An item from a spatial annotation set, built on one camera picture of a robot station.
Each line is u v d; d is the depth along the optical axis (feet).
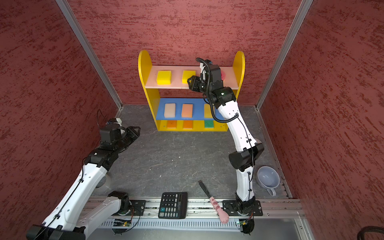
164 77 2.44
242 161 1.57
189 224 2.54
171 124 3.49
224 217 2.34
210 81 1.78
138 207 2.43
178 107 3.30
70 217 1.29
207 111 3.16
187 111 3.11
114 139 1.84
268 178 2.85
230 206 2.43
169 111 3.11
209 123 3.50
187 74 2.55
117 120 2.22
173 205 2.41
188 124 3.49
